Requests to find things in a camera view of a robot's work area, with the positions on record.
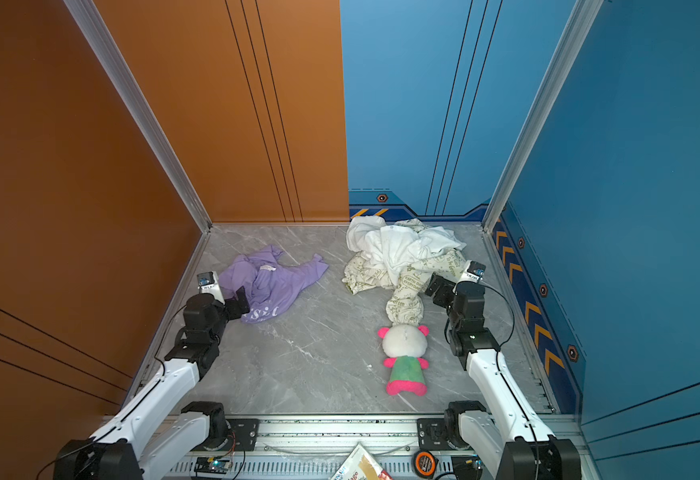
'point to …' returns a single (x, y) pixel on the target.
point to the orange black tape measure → (424, 463)
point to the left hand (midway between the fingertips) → (227, 288)
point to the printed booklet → (361, 465)
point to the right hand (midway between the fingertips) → (445, 278)
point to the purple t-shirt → (269, 285)
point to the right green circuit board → (473, 462)
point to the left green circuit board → (211, 464)
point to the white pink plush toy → (406, 344)
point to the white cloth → (397, 246)
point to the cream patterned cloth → (407, 300)
